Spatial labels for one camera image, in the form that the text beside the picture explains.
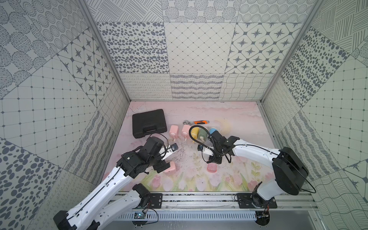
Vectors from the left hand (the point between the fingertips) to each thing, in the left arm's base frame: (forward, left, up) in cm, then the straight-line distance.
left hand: (166, 153), depth 72 cm
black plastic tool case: (+29, +19, -13) cm, 37 cm away
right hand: (+5, -26, -15) cm, 31 cm away
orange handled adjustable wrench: (+34, -19, -18) cm, 43 cm away
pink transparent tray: (0, -25, -18) cm, 31 cm away
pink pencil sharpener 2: (-4, -2, -12) cm, 13 cm away
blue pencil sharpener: (+24, -27, -13) cm, 38 cm away
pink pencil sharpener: (+20, -1, -10) cm, 22 cm away
